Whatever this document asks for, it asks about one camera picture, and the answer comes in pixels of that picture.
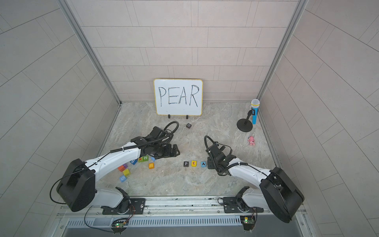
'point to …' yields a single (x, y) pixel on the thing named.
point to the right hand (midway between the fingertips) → (211, 162)
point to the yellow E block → (194, 163)
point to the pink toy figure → (251, 140)
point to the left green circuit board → (119, 225)
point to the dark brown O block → (188, 125)
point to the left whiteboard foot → (169, 116)
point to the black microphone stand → (245, 125)
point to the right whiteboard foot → (187, 116)
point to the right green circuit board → (248, 221)
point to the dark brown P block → (186, 164)
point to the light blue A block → (203, 164)
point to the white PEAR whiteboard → (178, 97)
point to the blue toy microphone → (255, 104)
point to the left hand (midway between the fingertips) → (177, 153)
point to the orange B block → (151, 166)
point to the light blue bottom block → (123, 178)
